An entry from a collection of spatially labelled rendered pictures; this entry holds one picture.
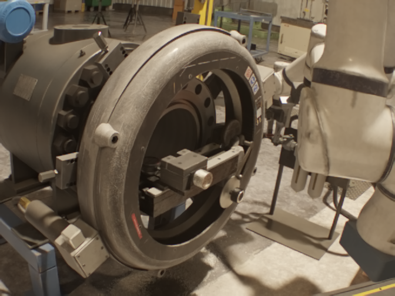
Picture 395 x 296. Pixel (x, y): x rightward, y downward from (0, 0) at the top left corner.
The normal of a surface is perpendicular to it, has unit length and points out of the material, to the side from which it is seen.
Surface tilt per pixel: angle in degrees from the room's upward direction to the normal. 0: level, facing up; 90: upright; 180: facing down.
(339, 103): 78
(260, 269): 0
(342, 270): 0
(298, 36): 90
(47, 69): 46
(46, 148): 93
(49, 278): 90
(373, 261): 90
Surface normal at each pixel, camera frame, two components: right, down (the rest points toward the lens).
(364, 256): -0.96, 0.00
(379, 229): -0.72, -0.21
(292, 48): -0.81, 0.14
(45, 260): 0.78, 0.31
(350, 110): -0.23, 0.17
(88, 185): -0.60, 0.19
